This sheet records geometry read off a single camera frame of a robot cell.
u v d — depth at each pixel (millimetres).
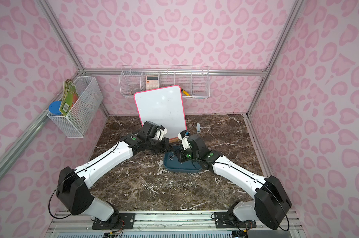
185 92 970
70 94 717
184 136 713
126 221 729
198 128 1070
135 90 927
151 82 951
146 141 618
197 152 601
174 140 720
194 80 1008
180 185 840
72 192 419
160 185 850
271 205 403
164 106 862
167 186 841
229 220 652
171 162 936
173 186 839
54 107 643
